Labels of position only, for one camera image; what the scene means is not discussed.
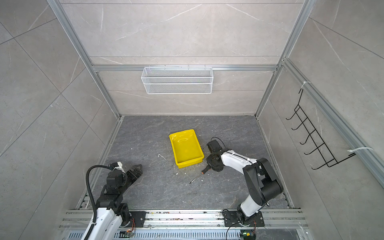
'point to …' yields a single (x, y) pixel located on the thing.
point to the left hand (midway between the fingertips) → (136, 166)
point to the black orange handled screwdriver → (208, 167)
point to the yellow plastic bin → (186, 148)
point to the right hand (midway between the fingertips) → (209, 162)
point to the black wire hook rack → (330, 160)
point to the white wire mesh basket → (177, 80)
